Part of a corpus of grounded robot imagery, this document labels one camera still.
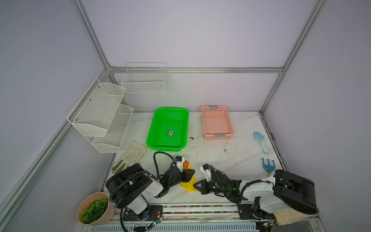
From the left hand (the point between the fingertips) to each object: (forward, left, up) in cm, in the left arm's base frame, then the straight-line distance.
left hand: (193, 173), depth 86 cm
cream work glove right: (-22, -46, 0) cm, 51 cm away
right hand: (-10, +1, +3) cm, 10 cm away
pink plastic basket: (+44, -20, -4) cm, 48 cm away
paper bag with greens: (-21, +45, +10) cm, 51 cm away
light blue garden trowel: (+28, -49, +1) cm, 56 cm away
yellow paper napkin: (-8, +2, +1) cm, 8 cm away
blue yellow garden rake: (+4, -47, 0) cm, 47 cm away
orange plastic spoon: (+5, +4, +1) cm, 7 cm away
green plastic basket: (+33, +19, 0) cm, 38 cm away
